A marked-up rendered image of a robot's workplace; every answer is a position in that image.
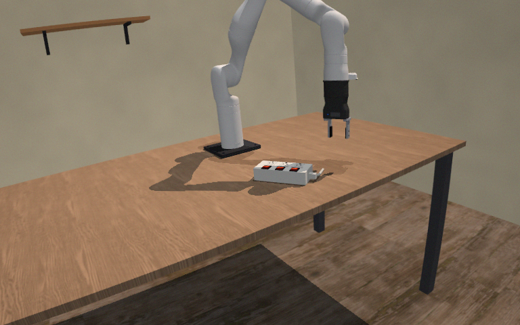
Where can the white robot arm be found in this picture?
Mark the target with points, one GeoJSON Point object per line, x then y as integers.
{"type": "Point", "coordinates": [240, 35]}

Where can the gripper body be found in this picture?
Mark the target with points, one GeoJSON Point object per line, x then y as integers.
{"type": "Point", "coordinates": [336, 91]}

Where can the white power strip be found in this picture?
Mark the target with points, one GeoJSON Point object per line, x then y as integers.
{"type": "Point", "coordinates": [283, 172]}

